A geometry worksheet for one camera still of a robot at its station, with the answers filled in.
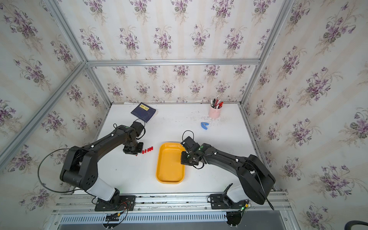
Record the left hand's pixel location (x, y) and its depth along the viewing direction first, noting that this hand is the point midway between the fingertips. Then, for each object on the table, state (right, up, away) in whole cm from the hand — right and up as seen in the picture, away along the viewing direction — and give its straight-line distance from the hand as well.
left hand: (139, 153), depth 87 cm
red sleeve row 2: (+5, +2, +6) cm, 8 cm away
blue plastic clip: (+42, +17, +18) cm, 48 cm away
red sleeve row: (+4, +1, +6) cm, 7 cm away
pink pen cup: (+51, +25, +21) cm, 61 cm away
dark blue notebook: (-5, +26, +26) cm, 37 cm away
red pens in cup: (+52, +32, +20) cm, 65 cm away
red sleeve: (+3, +1, -2) cm, 3 cm away
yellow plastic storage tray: (+19, -9, -2) cm, 21 cm away
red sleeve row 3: (+6, +2, +7) cm, 9 cm away
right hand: (+27, -4, -4) cm, 28 cm away
